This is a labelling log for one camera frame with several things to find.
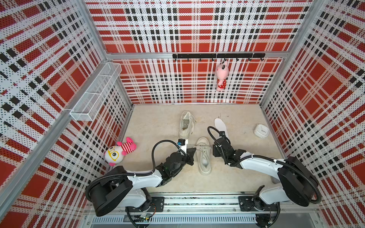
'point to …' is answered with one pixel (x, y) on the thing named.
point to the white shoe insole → (219, 125)
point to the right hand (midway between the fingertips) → (219, 145)
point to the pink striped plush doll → (114, 155)
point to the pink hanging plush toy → (222, 71)
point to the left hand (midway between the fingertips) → (197, 148)
